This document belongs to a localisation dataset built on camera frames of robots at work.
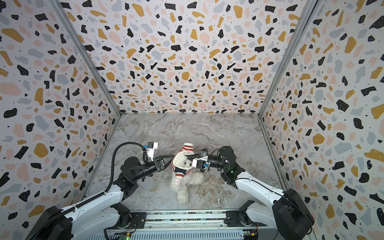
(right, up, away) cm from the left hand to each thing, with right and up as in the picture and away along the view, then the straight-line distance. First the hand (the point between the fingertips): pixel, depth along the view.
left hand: (176, 157), depth 70 cm
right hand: (+6, +3, -2) cm, 7 cm away
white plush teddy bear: (+2, -14, +2) cm, 14 cm away
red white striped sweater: (+6, +4, +1) cm, 7 cm away
